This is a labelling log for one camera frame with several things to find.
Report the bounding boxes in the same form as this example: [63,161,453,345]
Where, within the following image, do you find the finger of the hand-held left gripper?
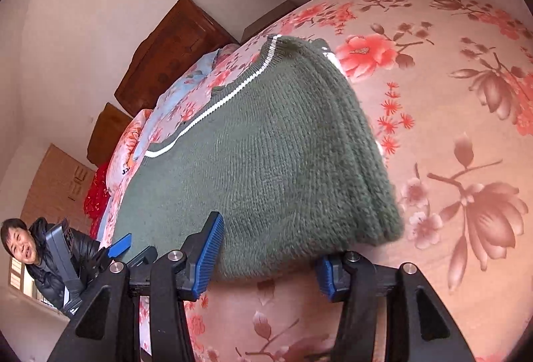
[104,233,133,260]
[125,246,158,268]

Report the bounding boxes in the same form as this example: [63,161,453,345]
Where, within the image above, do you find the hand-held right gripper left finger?
[46,211,226,362]

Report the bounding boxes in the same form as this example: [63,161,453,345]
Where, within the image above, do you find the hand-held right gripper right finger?
[314,250,477,362]

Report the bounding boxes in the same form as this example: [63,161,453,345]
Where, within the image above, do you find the green knitted sweater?
[112,35,404,281]

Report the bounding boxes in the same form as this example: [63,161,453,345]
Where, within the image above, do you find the person's upper body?
[0,217,103,310]

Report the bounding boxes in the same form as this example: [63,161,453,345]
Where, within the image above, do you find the red quilt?
[83,164,113,238]

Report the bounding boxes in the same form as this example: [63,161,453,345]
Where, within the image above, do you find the light wooden wardrobe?
[20,143,98,238]

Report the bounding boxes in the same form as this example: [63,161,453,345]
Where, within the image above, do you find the pink floral pillow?
[106,108,155,200]

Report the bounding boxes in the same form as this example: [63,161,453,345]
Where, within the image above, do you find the small brown wooden headboard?
[87,103,134,169]

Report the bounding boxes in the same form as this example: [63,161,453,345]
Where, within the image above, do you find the light blue floral folded quilt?
[137,43,275,157]

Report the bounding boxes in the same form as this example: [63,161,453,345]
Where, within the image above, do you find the large dark wooden headboard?
[114,0,240,117]

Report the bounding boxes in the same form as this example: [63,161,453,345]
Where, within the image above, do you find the dark wooden nightstand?
[241,0,298,44]

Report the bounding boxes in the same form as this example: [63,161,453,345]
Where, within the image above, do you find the wooden frame window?
[7,256,46,304]

